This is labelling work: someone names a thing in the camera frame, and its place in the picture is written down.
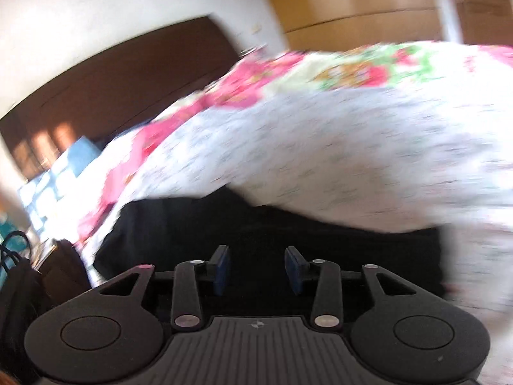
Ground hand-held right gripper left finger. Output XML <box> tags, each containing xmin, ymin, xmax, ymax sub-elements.
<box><xmin>97</xmin><ymin>244</ymin><xmax>232</xmax><ymax>333</ymax></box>

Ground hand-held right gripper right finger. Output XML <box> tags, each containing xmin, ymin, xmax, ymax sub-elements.
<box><xmin>284</xmin><ymin>246</ymin><xmax>418</xmax><ymax>332</ymax></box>

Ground black pants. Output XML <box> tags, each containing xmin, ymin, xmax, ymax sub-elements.
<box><xmin>93</xmin><ymin>189</ymin><xmax>450</xmax><ymax>318</ymax></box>

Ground floral printed blanket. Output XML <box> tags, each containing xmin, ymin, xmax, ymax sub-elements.
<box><xmin>76</xmin><ymin>40</ymin><xmax>513</xmax><ymax>385</ymax></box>

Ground brown wooden nightstand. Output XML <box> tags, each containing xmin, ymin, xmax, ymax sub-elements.
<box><xmin>39</xmin><ymin>239</ymin><xmax>92</xmax><ymax>302</ymax></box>

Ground blue white patterned cloth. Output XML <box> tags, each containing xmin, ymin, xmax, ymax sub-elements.
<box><xmin>17</xmin><ymin>136</ymin><xmax>102</xmax><ymax>231</ymax></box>

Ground dark wooden headboard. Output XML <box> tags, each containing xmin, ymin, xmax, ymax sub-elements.
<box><xmin>0</xmin><ymin>16</ymin><xmax>242</xmax><ymax>182</ymax></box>

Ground black bag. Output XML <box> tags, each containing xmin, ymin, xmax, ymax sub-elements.
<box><xmin>0</xmin><ymin>230</ymin><xmax>54</xmax><ymax>372</ymax></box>

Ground wooden wardrobe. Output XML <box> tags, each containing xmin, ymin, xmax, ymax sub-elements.
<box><xmin>254</xmin><ymin>0</ymin><xmax>446</xmax><ymax>51</ymax></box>

